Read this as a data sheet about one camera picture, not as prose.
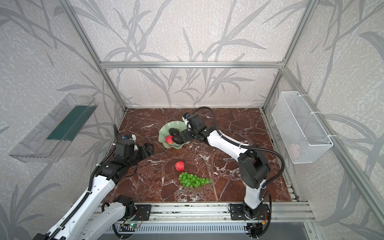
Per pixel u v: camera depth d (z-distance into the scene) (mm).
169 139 961
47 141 637
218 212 754
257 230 721
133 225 704
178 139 945
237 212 736
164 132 1019
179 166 845
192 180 807
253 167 468
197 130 666
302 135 614
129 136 694
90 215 453
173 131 997
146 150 698
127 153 590
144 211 738
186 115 780
